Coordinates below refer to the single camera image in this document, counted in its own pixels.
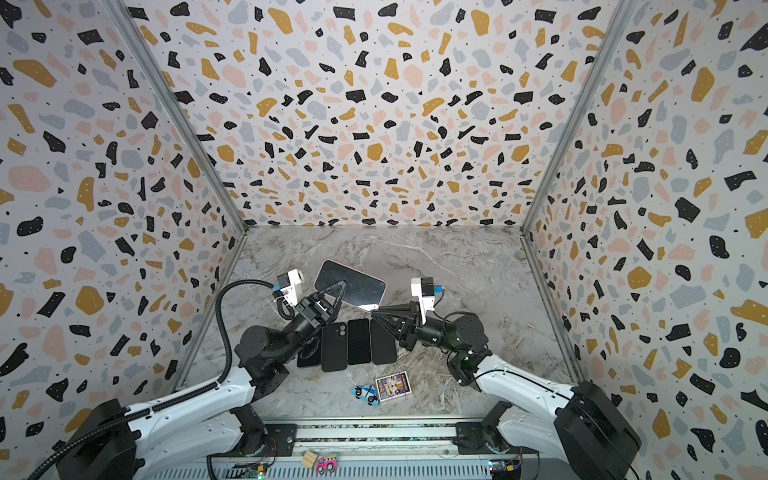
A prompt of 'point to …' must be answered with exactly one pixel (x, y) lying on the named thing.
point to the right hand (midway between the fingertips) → (372, 316)
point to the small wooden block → (309, 459)
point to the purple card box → (393, 386)
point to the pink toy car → (329, 462)
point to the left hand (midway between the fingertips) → (344, 286)
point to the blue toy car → (367, 393)
